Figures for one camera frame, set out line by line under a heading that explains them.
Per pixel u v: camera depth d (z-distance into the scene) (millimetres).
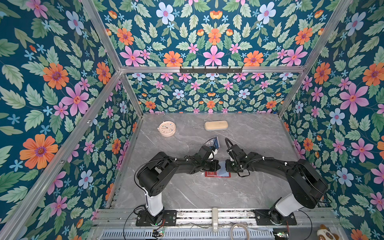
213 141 980
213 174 881
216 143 958
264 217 731
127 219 733
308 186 443
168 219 734
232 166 785
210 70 932
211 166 803
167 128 1077
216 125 1082
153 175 491
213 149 865
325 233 674
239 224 711
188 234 766
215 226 690
